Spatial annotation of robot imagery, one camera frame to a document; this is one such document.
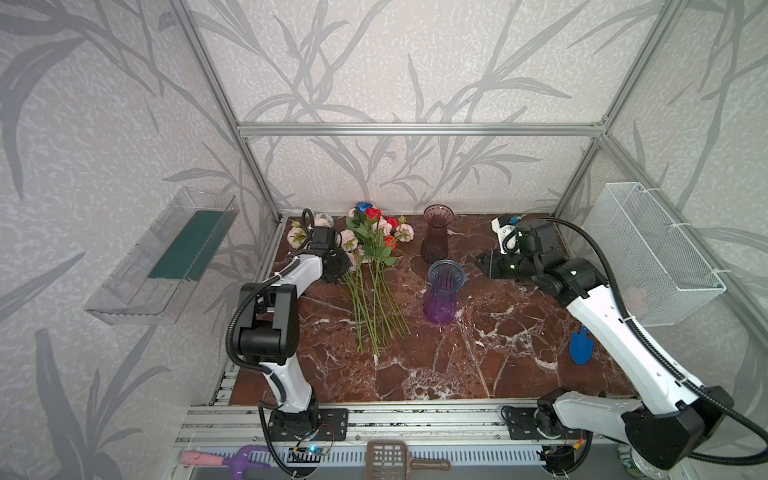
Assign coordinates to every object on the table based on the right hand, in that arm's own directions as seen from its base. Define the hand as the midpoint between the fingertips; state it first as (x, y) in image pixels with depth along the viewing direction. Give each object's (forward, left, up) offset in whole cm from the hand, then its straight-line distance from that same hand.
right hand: (477, 250), depth 74 cm
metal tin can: (-43, -34, -22) cm, 59 cm away
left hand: (+13, +36, -19) cm, 43 cm away
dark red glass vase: (+17, +8, -17) cm, 26 cm away
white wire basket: (-11, -36, +6) cm, 38 cm away
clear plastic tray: (-11, +72, +4) cm, 73 cm away
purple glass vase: (-2, +7, -26) cm, 27 cm away
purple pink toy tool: (-42, +58, -26) cm, 76 cm away
